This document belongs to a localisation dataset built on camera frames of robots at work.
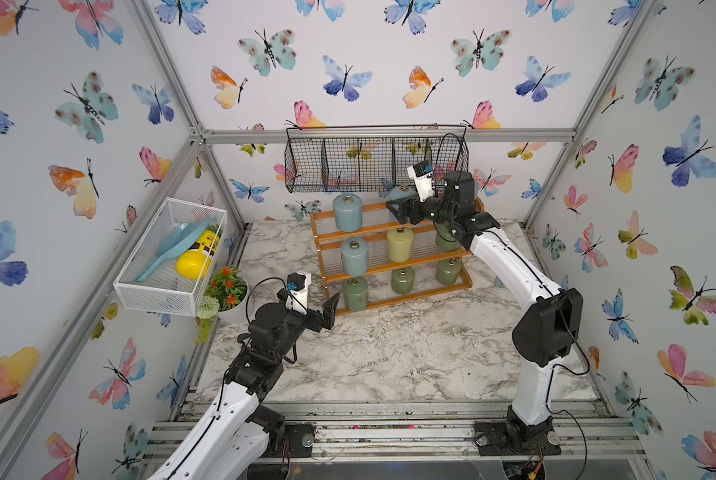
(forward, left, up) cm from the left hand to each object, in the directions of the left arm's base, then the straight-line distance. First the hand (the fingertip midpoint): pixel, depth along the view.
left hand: (323, 288), depth 75 cm
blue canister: (+11, -8, -1) cm, 13 cm away
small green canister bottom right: (+16, -37, -16) cm, 44 cm away
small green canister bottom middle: (+13, -22, -16) cm, 30 cm away
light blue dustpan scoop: (+14, +36, +6) cm, 39 cm away
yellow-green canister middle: (+15, -20, -1) cm, 25 cm away
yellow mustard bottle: (+2, +29, +8) cm, 30 cm away
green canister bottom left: (+8, -7, -15) cm, 18 cm away
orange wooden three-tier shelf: (+13, -12, -5) cm, 18 cm away
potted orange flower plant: (+4, +29, -10) cm, 31 cm away
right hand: (+22, -20, +11) cm, 32 cm away
